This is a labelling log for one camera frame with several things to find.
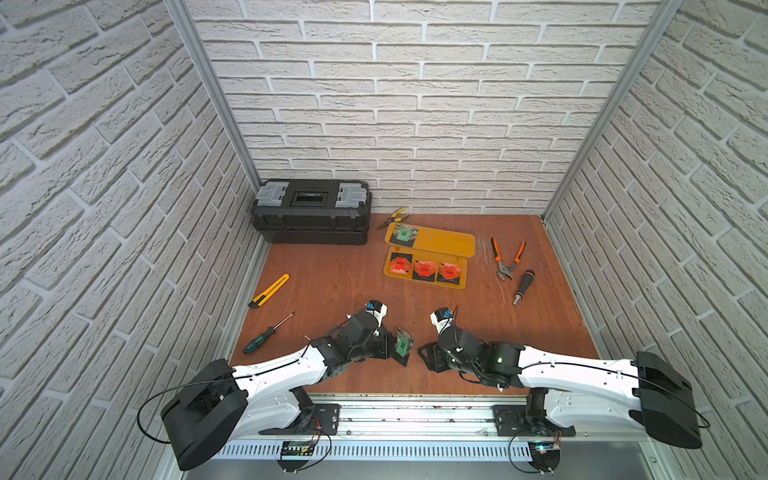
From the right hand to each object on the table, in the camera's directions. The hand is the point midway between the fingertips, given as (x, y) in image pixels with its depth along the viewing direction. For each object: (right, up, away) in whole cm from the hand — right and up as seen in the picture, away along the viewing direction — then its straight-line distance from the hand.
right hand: (427, 350), depth 79 cm
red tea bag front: (+2, +19, +24) cm, 31 cm away
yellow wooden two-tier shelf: (+3, +24, +24) cm, 34 cm away
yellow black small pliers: (-9, +39, +39) cm, 56 cm away
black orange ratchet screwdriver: (+35, +16, +19) cm, 43 cm away
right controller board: (+27, -22, -10) cm, 36 cm away
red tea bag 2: (+10, +19, +21) cm, 30 cm away
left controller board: (-34, -22, -6) cm, 41 cm away
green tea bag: (-6, +32, +16) cm, 36 cm away
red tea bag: (-7, +22, +24) cm, 34 cm away
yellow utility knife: (-51, +13, +17) cm, 55 cm away
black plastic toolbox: (-36, +40, +19) cm, 57 cm away
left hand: (-7, +2, +3) cm, 8 cm away
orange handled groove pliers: (+30, +19, +24) cm, 43 cm away
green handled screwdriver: (-49, 0, +6) cm, 49 cm away
